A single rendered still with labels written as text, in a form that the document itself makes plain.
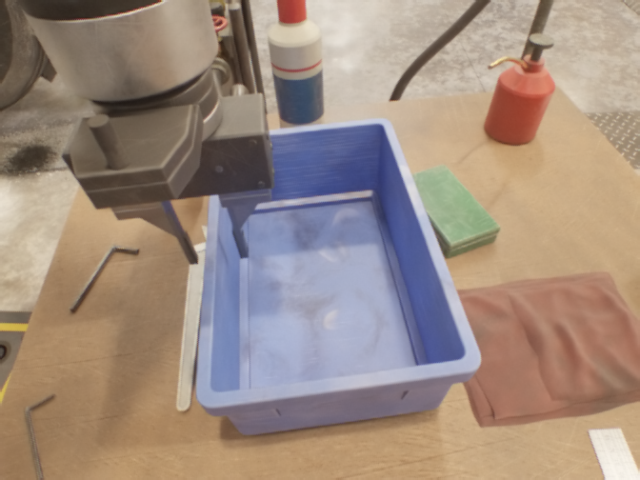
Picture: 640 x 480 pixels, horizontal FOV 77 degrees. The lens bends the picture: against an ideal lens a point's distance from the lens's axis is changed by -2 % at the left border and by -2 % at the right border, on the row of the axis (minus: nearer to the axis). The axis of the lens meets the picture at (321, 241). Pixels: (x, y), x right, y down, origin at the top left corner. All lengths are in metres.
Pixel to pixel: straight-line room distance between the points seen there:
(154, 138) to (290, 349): 0.27
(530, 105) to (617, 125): 1.12
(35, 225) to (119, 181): 1.26
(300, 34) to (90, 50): 0.33
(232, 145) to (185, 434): 0.27
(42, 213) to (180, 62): 1.29
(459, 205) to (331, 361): 0.25
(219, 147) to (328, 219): 0.28
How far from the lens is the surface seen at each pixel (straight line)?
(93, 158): 0.23
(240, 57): 0.96
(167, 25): 0.23
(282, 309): 0.45
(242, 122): 0.28
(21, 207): 1.57
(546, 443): 0.44
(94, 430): 0.47
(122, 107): 0.26
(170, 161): 0.21
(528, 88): 0.65
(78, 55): 0.24
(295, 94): 0.55
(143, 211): 0.34
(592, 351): 0.48
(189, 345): 0.46
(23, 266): 1.38
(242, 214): 0.35
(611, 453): 0.47
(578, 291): 0.51
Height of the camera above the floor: 0.87
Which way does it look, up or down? 51 degrees down
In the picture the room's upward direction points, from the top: 4 degrees counter-clockwise
